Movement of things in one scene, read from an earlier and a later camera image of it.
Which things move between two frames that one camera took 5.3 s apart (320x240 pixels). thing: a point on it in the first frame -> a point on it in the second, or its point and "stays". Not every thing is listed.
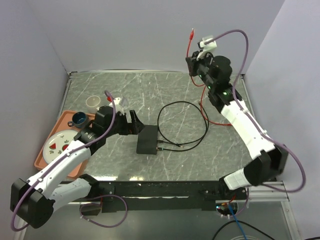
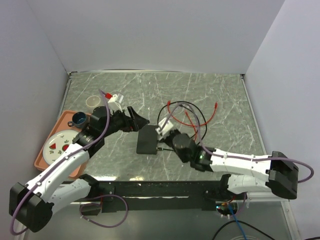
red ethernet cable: [191, 38] -> [168, 102]
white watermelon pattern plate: [55, 145] stays
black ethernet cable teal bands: [198, 143] -> [191, 110]
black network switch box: [147, 140] stays
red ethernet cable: [202, 112] -> [194, 127]
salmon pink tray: [78, 171] stays
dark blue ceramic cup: [79, 120] stays
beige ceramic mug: [93, 101] stays
